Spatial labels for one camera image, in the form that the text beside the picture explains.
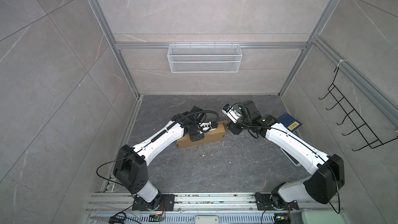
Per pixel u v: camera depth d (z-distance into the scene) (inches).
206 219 26.6
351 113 26.7
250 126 23.2
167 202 28.8
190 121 23.0
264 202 28.7
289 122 40.6
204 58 39.4
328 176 15.7
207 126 27.7
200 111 25.2
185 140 30.7
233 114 27.7
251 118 23.6
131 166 16.6
